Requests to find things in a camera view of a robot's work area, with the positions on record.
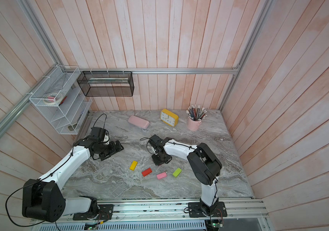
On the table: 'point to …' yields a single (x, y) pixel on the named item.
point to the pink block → (161, 175)
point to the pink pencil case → (138, 121)
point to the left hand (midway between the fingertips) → (118, 152)
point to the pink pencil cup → (193, 125)
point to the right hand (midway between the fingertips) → (158, 161)
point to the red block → (146, 172)
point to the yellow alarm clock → (169, 117)
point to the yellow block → (133, 165)
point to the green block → (177, 172)
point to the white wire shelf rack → (67, 117)
